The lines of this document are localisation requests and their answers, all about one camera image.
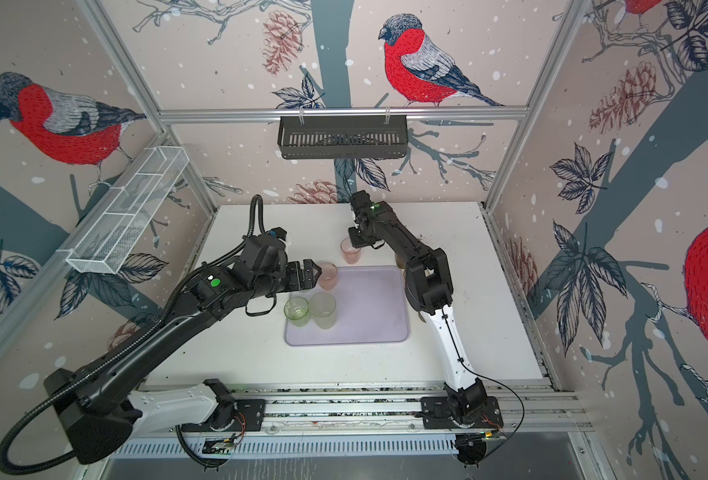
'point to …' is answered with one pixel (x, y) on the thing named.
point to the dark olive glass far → (400, 260)
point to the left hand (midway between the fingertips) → (307, 273)
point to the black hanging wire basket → (343, 137)
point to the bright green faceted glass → (297, 310)
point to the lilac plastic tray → (371, 309)
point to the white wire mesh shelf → (125, 212)
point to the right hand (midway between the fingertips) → (359, 243)
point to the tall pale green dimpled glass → (323, 310)
